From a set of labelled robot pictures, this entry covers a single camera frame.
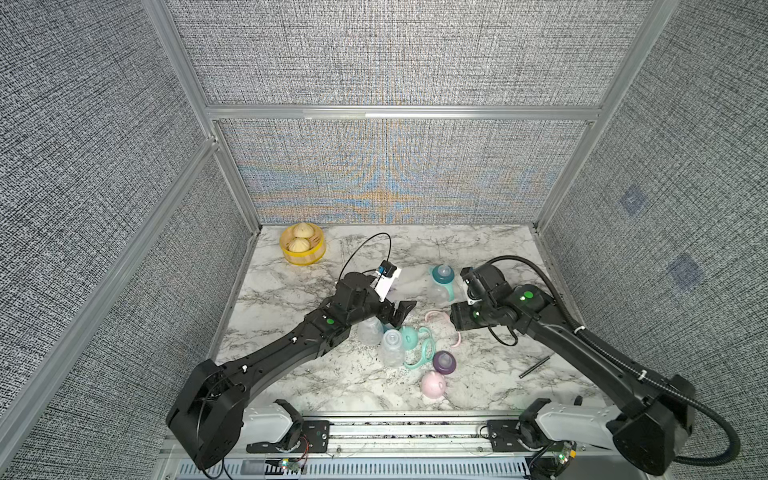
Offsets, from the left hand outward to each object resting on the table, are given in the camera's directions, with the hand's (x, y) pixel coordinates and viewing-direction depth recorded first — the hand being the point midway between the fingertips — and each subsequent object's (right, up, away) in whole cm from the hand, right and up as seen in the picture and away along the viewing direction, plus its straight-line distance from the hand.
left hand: (407, 290), depth 77 cm
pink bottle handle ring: (+11, -8, +16) cm, 21 cm away
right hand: (+14, -5, 0) cm, 15 cm away
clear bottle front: (-4, -15, -1) cm, 15 cm away
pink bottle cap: (+7, -25, +1) cm, 26 cm away
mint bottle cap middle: (+1, -14, +8) cm, 17 cm away
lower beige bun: (-36, +13, +29) cm, 48 cm away
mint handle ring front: (+5, -20, +6) cm, 21 cm away
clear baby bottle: (+11, -4, +20) cm, 23 cm away
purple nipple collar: (+11, -22, +8) cm, 26 cm away
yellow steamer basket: (-31, +10, +29) cm, 43 cm away
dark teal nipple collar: (+11, +3, +10) cm, 16 cm away
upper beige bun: (-35, +18, +32) cm, 51 cm away
